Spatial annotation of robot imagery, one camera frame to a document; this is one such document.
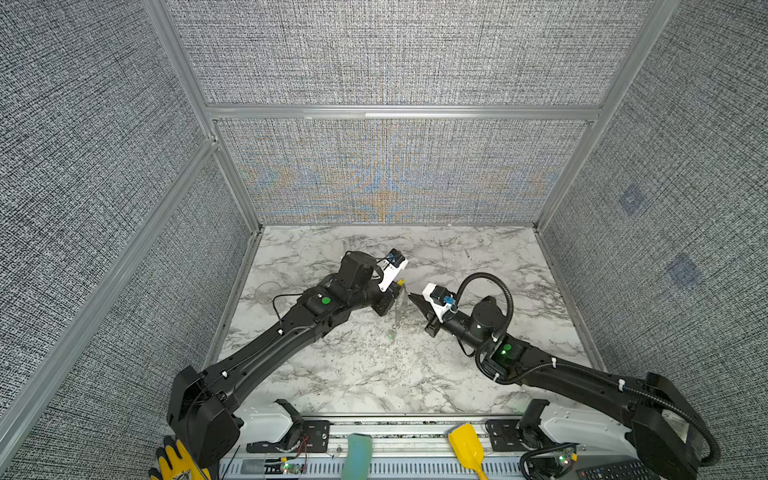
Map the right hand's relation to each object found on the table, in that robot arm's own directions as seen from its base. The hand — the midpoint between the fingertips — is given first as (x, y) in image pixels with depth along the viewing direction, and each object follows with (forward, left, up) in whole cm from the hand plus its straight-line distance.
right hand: (412, 291), depth 72 cm
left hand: (+3, +3, -2) cm, 5 cm away
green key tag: (-2, +6, -20) cm, 21 cm away
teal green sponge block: (-30, +13, -27) cm, 42 cm away
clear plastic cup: (+14, +46, -20) cm, 52 cm away
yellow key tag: (+2, +3, +1) cm, 4 cm away
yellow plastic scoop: (-29, -13, -24) cm, 40 cm away
